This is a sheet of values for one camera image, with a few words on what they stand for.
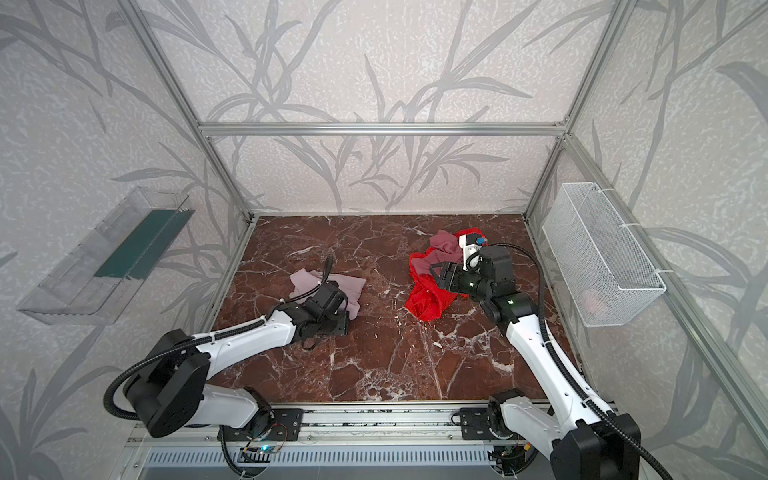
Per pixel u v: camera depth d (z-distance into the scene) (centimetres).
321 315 67
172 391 42
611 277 60
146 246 64
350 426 75
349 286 94
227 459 69
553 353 46
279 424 73
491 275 59
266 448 71
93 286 63
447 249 99
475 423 74
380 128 94
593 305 72
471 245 69
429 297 92
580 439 37
